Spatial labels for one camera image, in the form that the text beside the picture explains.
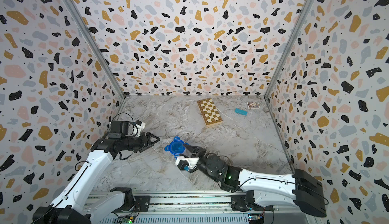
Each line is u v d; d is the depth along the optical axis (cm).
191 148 64
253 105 116
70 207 39
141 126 73
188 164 55
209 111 110
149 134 71
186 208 73
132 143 65
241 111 113
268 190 48
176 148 81
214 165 52
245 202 66
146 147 67
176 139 82
